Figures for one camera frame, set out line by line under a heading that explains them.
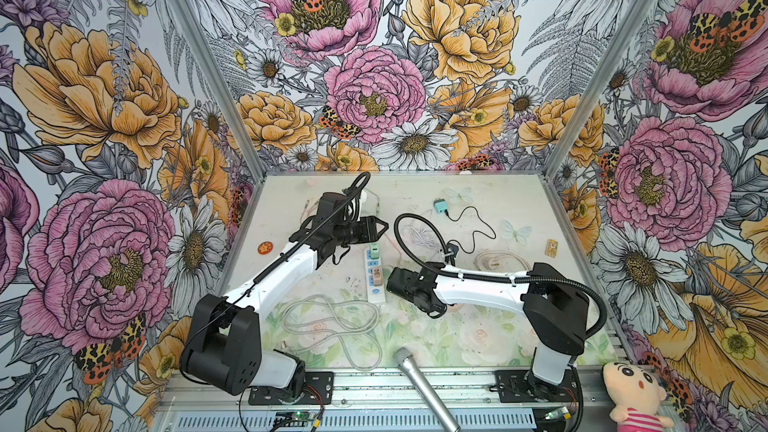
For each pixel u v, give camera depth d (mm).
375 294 868
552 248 994
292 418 713
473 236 1020
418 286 617
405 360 745
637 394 677
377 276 848
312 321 853
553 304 502
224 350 416
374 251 917
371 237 732
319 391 731
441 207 1088
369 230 731
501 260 983
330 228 653
